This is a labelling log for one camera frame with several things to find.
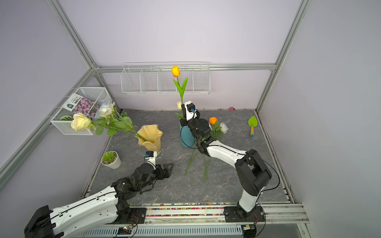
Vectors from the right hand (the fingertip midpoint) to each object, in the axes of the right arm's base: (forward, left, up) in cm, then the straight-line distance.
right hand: (182, 104), depth 76 cm
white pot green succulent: (-18, +42, -26) cm, 53 cm away
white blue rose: (-9, +35, -1) cm, 36 cm away
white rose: (+8, -26, -30) cm, 40 cm away
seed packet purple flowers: (-1, +53, +1) cm, 53 cm away
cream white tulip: (+2, +2, -4) cm, 5 cm away
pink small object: (+32, -37, -36) cm, 61 cm away
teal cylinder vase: (-4, -1, -24) cm, 24 cm away
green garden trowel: (+16, -50, -35) cm, 63 cm away
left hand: (-24, +9, -23) cm, 34 cm away
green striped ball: (-8, +56, -1) cm, 56 cm away
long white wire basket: (+30, +19, -4) cm, 35 cm away
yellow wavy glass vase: (-7, +19, -18) cm, 26 cm away
